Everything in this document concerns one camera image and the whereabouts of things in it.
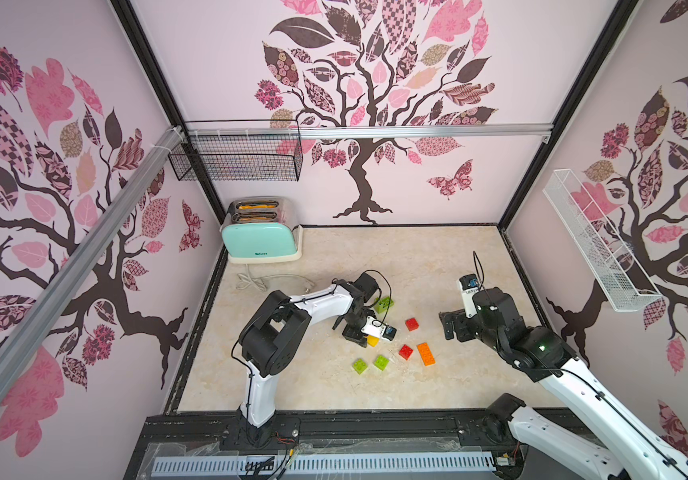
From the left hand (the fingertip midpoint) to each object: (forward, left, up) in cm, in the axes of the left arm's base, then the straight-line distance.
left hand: (362, 335), depth 91 cm
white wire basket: (+14, -64, +27) cm, 71 cm away
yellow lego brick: (-3, -3, +3) cm, 6 cm away
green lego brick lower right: (-9, -5, +1) cm, 10 cm away
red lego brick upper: (+2, -16, +2) cm, 16 cm away
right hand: (-4, -24, +19) cm, 31 cm away
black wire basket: (+70, +55, +19) cm, 91 cm away
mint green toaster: (+31, +34, +16) cm, 48 cm away
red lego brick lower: (-6, -13, +2) cm, 14 cm away
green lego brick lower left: (-10, +1, +2) cm, 10 cm away
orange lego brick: (-7, -19, +1) cm, 20 cm away
